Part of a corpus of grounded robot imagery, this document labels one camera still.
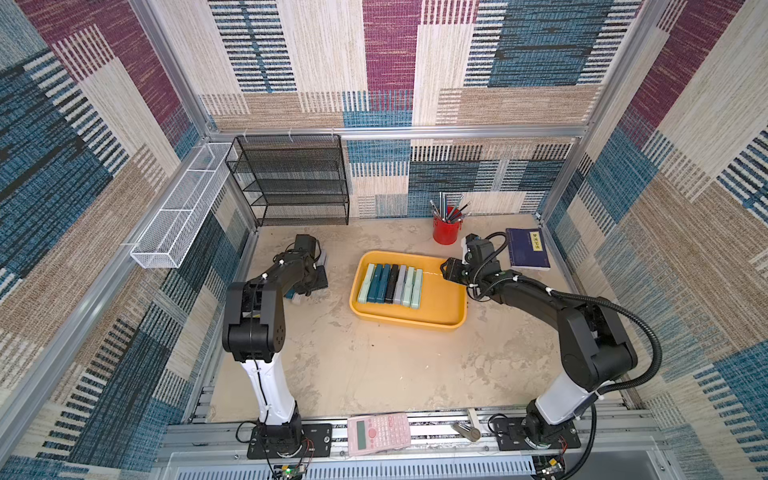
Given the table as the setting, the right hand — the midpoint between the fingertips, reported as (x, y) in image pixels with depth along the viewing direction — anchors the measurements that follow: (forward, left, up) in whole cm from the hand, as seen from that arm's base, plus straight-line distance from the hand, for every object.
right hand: (451, 271), depth 95 cm
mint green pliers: (-2, +11, -5) cm, 12 cm away
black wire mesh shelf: (+33, +54, +11) cm, 64 cm away
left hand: (0, +43, -6) cm, 43 cm away
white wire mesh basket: (-8, +71, +26) cm, 76 cm away
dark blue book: (+15, -31, -8) cm, 35 cm away
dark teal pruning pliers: (-1, +21, -5) cm, 22 cm away
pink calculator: (-43, +23, -8) cm, 49 cm away
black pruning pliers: (-3, +19, -4) cm, 20 cm away
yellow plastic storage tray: (-7, +2, -7) cm, 10 cm away
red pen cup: (+21, -2, -4) cm, 21 cm away
